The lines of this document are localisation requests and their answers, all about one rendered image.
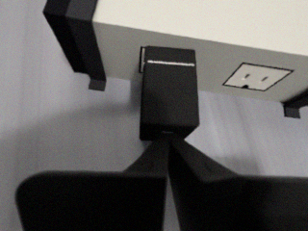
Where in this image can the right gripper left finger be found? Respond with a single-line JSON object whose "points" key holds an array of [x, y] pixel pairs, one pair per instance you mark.
{"points": [[76, 200]]}

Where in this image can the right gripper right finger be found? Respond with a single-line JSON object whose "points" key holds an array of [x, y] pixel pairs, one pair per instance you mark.
{"points": [[204, 202]]}

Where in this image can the black charger with brass prongs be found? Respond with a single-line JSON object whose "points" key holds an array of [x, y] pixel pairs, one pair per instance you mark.
{"points": [[169, 94]]}

